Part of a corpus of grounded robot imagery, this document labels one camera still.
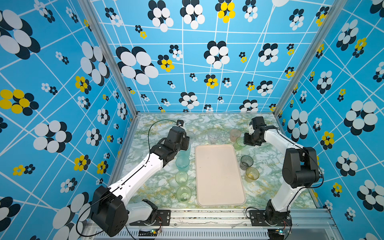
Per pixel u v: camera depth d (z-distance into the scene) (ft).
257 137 2.36
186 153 3.00
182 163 2.97
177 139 1.93
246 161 2.99
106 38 2.64
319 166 2.63
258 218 2.37
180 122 2.27
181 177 2.85
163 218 2.41
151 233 2.32
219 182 2.77
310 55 2.78
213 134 3.44
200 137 3.38
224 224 2.38
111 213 1.26
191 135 3.36
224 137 3.43
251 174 2.84
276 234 2.27
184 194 2.65
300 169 1.59
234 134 3.45
